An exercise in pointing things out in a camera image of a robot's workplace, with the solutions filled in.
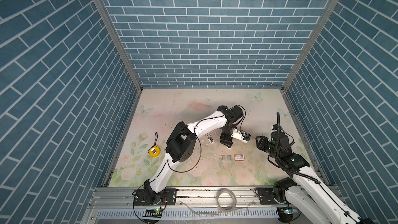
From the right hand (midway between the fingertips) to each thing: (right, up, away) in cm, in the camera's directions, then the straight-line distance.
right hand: (256, 136), depth 83 cm
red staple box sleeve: (-8, -12, +4) cm, 15 cm away
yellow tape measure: (-56, -9, +4) cm, 57 cm away
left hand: (-13, -3, +5) cm, 15 cm away
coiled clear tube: (-14, -26, -12) cm, 32 cm away
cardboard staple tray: (-16, -13, +4) cm, 21 cm away
